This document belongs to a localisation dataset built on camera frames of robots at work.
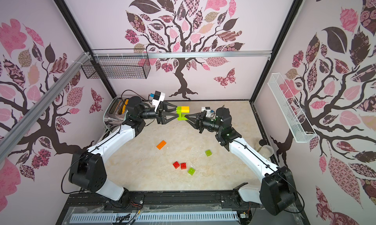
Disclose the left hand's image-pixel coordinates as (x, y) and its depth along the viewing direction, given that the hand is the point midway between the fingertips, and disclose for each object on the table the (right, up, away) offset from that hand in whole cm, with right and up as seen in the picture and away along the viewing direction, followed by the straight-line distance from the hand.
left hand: (176, 113), depth 70 cm
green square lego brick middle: (+7, -34, +14) cm, 37 cm away
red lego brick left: (-2, -31, +14) cm, 34 cm away
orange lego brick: (-13, -21, +25) cm, 36 cm away
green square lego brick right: (+18, -25, +20) cm, 37 cm away
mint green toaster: (-53, -2, +40) cm, 67 cm away
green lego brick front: (+3, -2, -1) cm, 4 cm away
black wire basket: (-60, +39, +52) cm, 88 cm away
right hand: (+4, -3, -1) cm, 5 cm away
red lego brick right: (+2, -32, +15) cm, 35 cm away
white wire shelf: (+57, -7, -5) cm, 58 cm away
